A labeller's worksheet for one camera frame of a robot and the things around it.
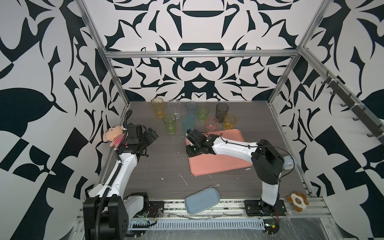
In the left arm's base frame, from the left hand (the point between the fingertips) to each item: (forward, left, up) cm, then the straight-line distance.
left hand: (150, 133), depth 84 cm
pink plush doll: (+5, +24, -8) cm, 26 cm away
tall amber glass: (+28, 0, -5) cm, 28 cm away
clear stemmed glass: (+27, -12, -5) cm, 30 cm away
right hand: (-7, -21, -9) cm, 23 cm away
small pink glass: (+14, -37, -12) cm, 41 cm away
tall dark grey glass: (+19, -43, -3) cm, 48 cm away
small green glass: (+23, -31, -11) cm, 41 cm away
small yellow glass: (+16, -50, -12) cm, 54 cm away
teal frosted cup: (+14, -21, -10) cm, 27 cm away
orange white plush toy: (-33, -74, -12) cm, 82 cm away
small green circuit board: (-43, -59, -16) cm, 74 cm away
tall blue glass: (+21, -23, -2) cm, 31 cm away
